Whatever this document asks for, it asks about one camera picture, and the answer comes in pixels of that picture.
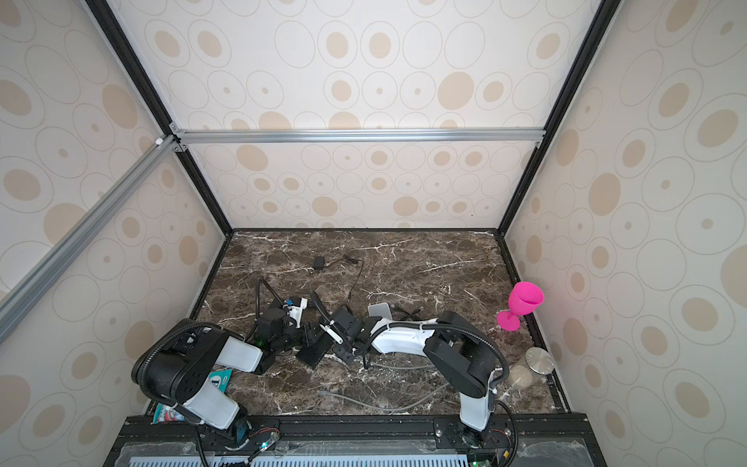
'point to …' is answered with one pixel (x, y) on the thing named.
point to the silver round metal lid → (540, 361)
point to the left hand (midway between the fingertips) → (331, 324)
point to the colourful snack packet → (166, 413)
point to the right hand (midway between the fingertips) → (344, 343)
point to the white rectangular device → (381, 309)
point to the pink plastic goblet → (524, 298)
